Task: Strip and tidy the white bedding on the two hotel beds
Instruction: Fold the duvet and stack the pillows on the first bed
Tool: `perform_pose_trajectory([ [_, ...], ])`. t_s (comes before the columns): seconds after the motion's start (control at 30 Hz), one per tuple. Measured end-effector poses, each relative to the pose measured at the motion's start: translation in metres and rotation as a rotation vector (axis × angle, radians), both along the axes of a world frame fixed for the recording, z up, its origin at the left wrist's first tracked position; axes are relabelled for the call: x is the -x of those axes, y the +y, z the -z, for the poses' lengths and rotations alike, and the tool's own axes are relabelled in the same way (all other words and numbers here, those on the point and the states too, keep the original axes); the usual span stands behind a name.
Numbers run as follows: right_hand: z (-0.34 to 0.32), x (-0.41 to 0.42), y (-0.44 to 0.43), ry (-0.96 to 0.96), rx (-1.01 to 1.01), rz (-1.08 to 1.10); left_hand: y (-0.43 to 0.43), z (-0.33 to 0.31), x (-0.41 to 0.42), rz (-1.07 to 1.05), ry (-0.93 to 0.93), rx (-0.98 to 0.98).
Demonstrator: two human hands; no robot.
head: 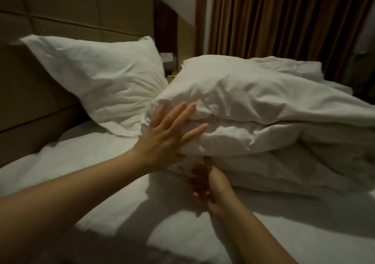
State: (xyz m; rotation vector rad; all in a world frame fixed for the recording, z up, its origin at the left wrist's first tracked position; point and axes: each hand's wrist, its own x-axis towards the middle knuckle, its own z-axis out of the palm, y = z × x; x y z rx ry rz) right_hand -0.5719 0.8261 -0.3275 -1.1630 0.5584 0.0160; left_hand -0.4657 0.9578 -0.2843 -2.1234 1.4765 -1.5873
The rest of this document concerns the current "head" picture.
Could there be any person's left hand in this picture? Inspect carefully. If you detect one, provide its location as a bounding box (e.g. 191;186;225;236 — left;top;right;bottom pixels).
130;101;210;174

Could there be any person's right hand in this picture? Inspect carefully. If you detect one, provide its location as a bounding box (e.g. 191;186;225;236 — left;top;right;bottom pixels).
187;157;240;218

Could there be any white bed sheet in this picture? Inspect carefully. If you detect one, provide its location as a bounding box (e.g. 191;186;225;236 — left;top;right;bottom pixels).
0;120;375;264

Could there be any white pillow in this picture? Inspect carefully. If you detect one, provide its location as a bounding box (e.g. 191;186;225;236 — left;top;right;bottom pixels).
19;35;171;139

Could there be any person's left forearm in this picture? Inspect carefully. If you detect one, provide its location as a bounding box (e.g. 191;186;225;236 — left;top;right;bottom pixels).
0;152;147;264

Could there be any person's right forearm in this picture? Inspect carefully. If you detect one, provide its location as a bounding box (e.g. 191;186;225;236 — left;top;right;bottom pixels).
214;199;298;264

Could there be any dark wooden column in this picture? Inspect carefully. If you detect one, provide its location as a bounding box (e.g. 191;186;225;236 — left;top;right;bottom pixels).
195;0;209;57

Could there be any beige padded headboard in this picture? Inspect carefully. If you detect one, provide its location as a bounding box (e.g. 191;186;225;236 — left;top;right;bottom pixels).
0;0;197;168

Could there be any brown curtain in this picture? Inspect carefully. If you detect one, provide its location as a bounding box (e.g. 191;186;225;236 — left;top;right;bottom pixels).
208;0;375;83

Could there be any dark wooden wall panel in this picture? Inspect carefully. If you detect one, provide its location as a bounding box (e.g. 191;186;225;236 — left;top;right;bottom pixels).
154;0;179;74

